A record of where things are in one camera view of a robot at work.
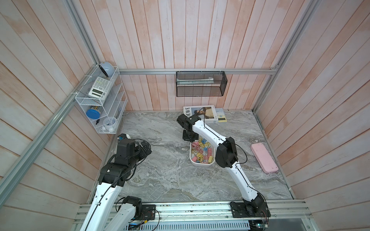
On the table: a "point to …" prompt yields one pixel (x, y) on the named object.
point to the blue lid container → (93, 114)
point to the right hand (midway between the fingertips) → (188, 139)
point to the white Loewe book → (207, 113)
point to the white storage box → (202, 152)
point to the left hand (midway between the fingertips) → (142, 150)
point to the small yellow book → (220, 115)
